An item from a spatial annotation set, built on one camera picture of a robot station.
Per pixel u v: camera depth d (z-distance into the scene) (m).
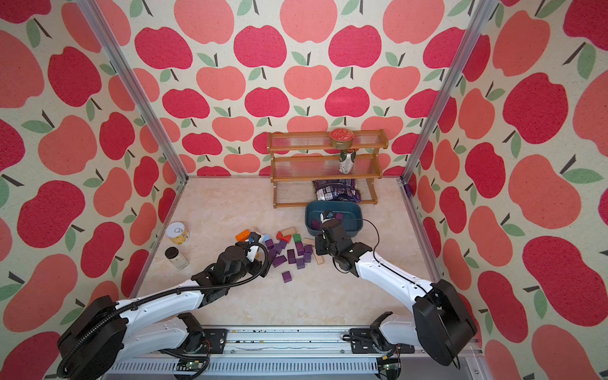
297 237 0.98
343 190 1.05
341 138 0.90
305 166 1.23
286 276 0.86
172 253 0.84
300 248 0.96
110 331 0.41
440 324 0.40
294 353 0.73
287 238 0.98
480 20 0.71
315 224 1.01
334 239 0.66
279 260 0.93
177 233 0.95
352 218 1.06
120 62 0.80
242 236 0.98
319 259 0.93
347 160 0.96
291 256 0.93
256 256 0.74
